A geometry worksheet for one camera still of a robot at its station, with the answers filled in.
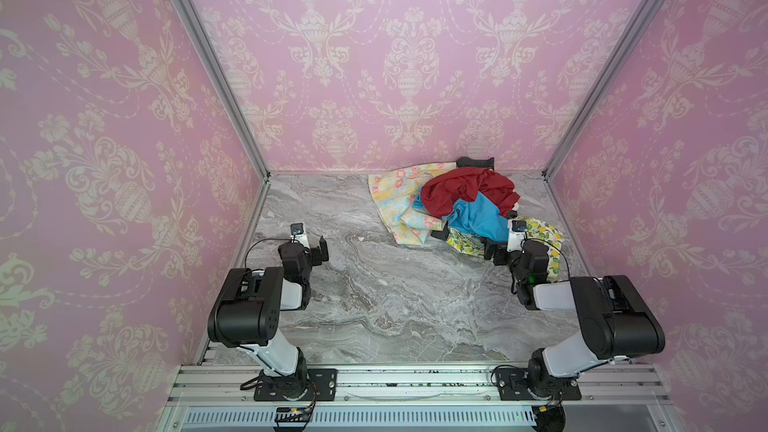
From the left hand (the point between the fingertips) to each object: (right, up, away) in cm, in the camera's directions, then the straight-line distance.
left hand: (308, 238), depth 95 cm
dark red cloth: (+44, +16, +2) cm, 47 cm away
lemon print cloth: (+75, +2, +5) cm, 75 cm away
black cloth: (+56, +27, +21) cm, 66 cm away
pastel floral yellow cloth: (+27, +15, +19) cm, 36 cm away
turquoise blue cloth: (+54, +7, -1) cm, 55 cm away
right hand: (+61, +1, -1) cm, 61 cm away
